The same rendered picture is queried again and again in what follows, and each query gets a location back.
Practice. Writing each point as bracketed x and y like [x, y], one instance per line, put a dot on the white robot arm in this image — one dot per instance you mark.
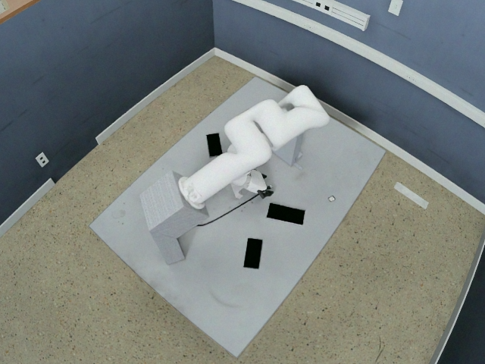
[250, 148]

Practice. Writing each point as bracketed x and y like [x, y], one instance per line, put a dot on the black rectangular block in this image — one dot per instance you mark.
[253, 253]

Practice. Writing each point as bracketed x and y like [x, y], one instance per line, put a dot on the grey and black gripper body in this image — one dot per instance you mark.
[257, 182]

